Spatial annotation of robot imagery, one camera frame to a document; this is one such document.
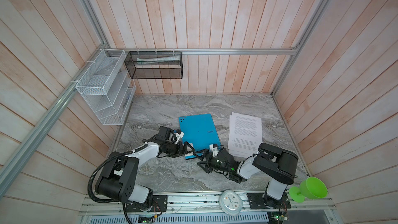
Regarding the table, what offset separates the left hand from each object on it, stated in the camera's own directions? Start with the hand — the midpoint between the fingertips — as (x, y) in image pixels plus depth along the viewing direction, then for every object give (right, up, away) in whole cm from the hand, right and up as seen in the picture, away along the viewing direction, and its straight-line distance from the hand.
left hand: (188, 154), depth 84 cm
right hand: (+3, -2, -2) cm, 4 cm away
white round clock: (+20, -19, -13) cm, 31 cm away
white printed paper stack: (+36, +9, +14) cm, 39 cm away
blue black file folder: (+6, +11, +14) cm, 19 cm away
